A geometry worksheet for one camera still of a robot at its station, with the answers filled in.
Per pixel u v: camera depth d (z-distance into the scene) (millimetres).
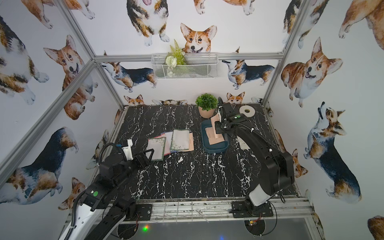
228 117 630
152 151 697
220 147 926
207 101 1003
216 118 952
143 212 739
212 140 998
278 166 461
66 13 731
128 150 628
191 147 975
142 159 628
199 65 924
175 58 816
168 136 1018
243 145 975
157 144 986
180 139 1009
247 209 664
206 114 1104
